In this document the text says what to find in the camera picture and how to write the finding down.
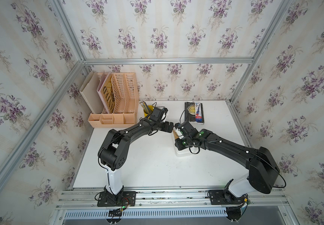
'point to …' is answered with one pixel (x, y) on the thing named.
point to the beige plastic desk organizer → (120, 101)
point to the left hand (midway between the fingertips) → (169, 126)
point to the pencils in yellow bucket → (145, 107)
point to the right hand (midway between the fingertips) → (177, 145)
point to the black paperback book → (190, 113)
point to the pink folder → (104, 77)
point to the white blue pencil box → (198, 112)
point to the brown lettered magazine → (107, 93)
